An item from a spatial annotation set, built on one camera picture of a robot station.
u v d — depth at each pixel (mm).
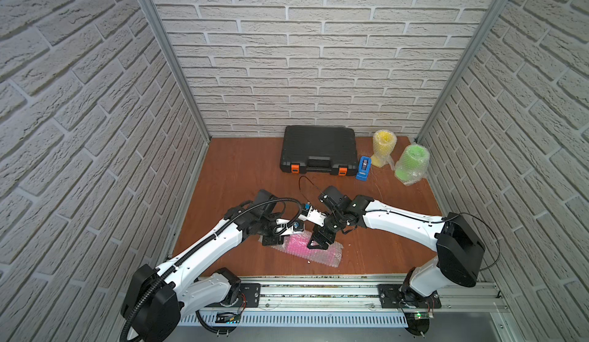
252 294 739
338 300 735
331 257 747
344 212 615
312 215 713
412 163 923
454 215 455
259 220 610
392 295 743
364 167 1033
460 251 432
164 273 410
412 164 923
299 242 750
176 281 409
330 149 1143
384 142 981
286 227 646
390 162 1053
